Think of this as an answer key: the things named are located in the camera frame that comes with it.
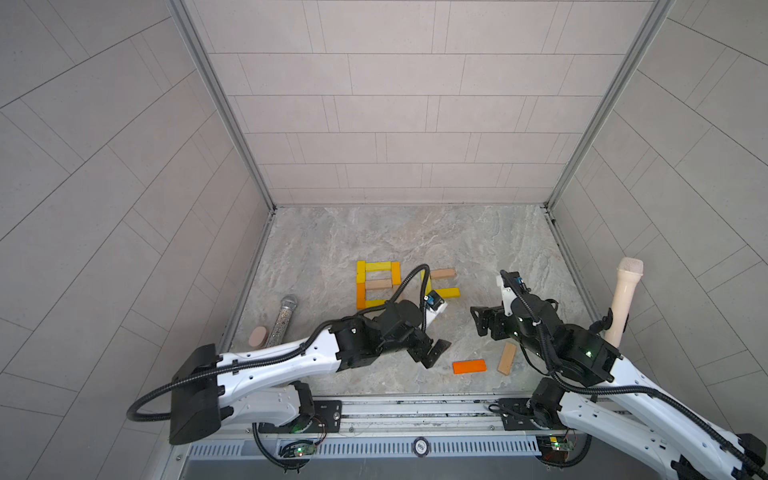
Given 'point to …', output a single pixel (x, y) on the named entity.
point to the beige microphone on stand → (630, 271)
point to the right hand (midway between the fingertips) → (481, 310)
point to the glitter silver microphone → (288, 304)
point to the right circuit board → (556, 448)
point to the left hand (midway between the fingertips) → (441, 332)
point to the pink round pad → (258, 337)
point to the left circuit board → (298, 448)
